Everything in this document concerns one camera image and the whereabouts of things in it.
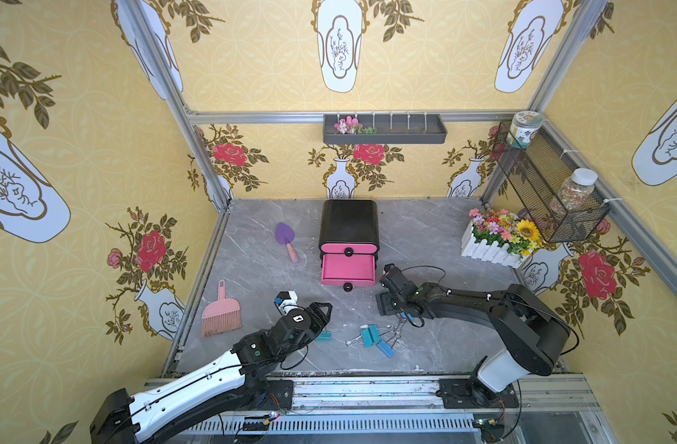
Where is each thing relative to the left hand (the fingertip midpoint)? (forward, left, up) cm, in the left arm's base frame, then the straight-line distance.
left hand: (321, 308), depth 79 cm
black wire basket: (+36, -71, +18) cm, 82 cm away
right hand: (+8, -23, -11) cm, 27 cm away
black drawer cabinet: (+27, -9, +6) cm, 29 cm away
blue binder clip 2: (-7, -22, +10) cm, 26 cm away
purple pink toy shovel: (+35, +15, -11) cm, 40 cm away
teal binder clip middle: (-6, -14, -9) cm, 18 cm away
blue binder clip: (-9, -19, -9) cm, 23 cm away
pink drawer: (+17, -11, +4) cm, 21 cm away
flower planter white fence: (+20, -58, +5) cm, 62 cm away
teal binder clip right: (-5, -15, -8) cm, 18 cm away
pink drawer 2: (+13, -12, -1) cm, 17 cm away
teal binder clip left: (-5, -1, -9) cm, 10 cm away
